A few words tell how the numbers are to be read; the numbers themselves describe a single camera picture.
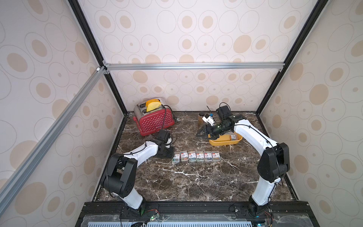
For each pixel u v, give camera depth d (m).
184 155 0.92
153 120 0.98
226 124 0.65
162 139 0.73
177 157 0.91
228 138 1.00
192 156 0.92
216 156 0.92
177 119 1.13
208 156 0.92
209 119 0.80
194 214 0.73
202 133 0.76
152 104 0.95
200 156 0.92
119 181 0.45
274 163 0.47
